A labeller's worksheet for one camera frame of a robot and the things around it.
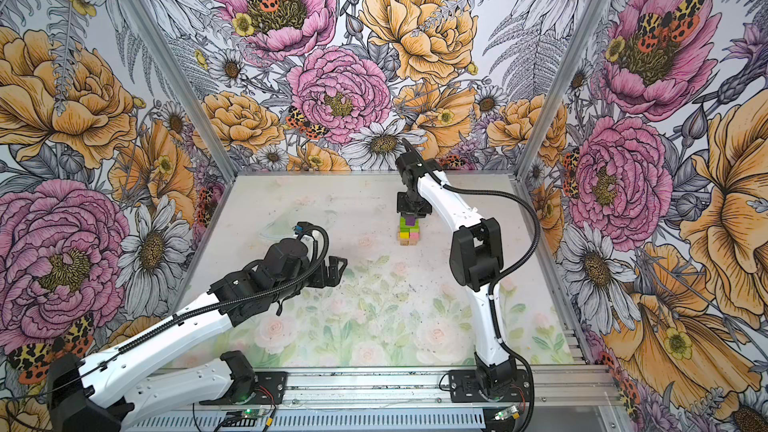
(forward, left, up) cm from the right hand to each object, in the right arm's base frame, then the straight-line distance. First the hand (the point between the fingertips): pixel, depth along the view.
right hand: (411, 221), depth 94 cm
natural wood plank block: (-1, +1, -9) cm, 10 cm away
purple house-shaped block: (+2, 0, -2) cm, 2 cm away
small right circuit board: (-48, -20, -11) cm, 53 cm away
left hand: (-19, +22, +6) cm, 30 cm away
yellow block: (0, +2, -7) cm, 8 cm away
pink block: (0, -1, -7) cm, 8 cm away
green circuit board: (-47, +40, -10) cm, 62 cm away
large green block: (0, +2, -4) cm, 4 cm away
